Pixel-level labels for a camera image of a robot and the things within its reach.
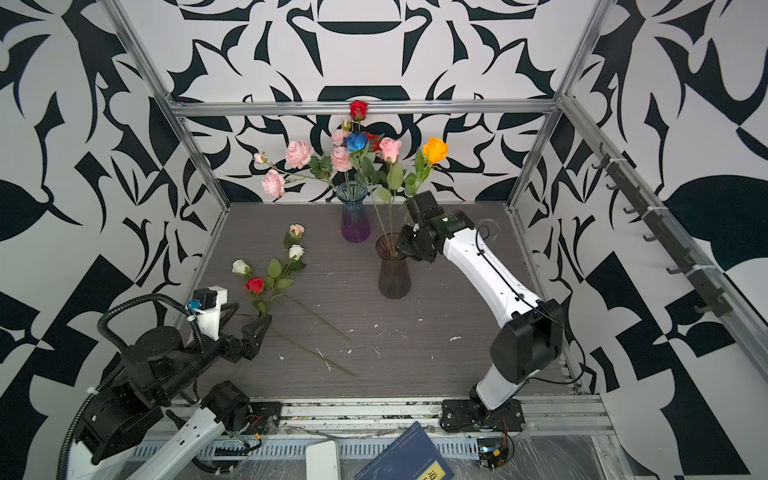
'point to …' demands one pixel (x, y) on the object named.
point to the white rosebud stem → (242, 268)
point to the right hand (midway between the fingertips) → (402, 245)
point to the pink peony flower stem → (341, 157)
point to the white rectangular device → (321, 461)
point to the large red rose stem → (374, 141)
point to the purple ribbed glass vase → (355, 219)
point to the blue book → (410, 456)
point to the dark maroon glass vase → (394, 276)
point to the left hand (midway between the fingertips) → (251, 307)
